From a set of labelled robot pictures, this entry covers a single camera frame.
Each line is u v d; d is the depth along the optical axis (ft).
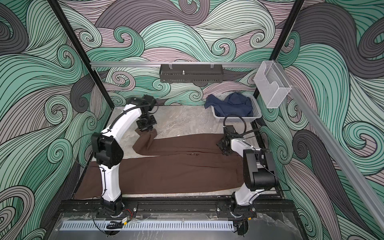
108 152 1.73
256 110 3.52
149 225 2.29
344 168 1.60
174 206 2.46
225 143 2.29
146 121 2.36
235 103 3.64
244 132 2.87
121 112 1.93
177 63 3.10
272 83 2.58
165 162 2.91
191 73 3.10
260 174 1.50
